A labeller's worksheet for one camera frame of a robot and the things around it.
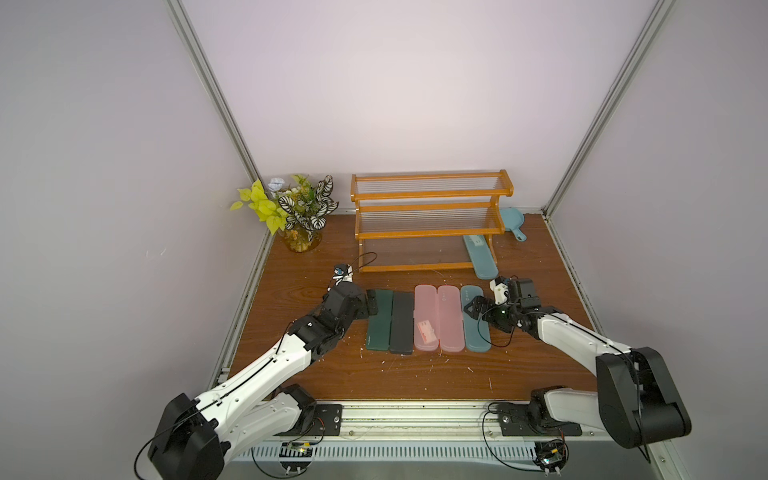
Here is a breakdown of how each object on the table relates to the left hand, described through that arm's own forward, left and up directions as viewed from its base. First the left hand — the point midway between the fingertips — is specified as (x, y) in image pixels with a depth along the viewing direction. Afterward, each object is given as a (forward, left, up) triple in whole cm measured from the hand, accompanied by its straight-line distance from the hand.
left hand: (365, 291), depth 81 cm
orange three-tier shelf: (+25, -19, +3) cm, 31 cm away
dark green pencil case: (-5, -4, -13) cm, 14 cm away
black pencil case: (-8, -10, -13) cm, 18 cm away
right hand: (+1, -33, -10) cm, 35 cm away
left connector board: (-36, +16, -18) cm, 43 cm away
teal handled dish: (+44, -57, -16) cm, 73 cm away
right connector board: (-35, -46, -15) cm, 60 cm away
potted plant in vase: (+22, +22, +10) cm, 32 cm away
